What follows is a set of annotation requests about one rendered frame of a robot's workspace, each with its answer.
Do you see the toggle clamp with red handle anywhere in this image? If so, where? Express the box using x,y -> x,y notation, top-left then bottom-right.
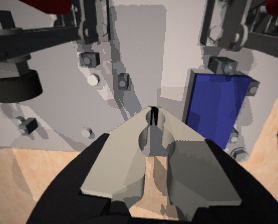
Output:
0,0 -> 111,103

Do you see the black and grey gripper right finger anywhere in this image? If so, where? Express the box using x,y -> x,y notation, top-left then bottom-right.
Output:
153,106 -> 278,224

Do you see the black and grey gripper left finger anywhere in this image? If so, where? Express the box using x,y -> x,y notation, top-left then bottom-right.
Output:
26,105 -> 153,224

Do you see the grey metal fixture plate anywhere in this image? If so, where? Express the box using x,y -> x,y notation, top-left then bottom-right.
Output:
0,0 -> 278,156

